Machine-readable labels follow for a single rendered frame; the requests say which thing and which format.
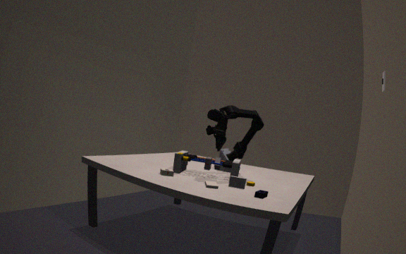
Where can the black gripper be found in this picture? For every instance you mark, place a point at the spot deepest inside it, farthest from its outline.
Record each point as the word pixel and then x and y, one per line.
pixel 220 135

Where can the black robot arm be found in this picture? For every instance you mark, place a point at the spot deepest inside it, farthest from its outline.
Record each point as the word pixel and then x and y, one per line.
pixel 233 113

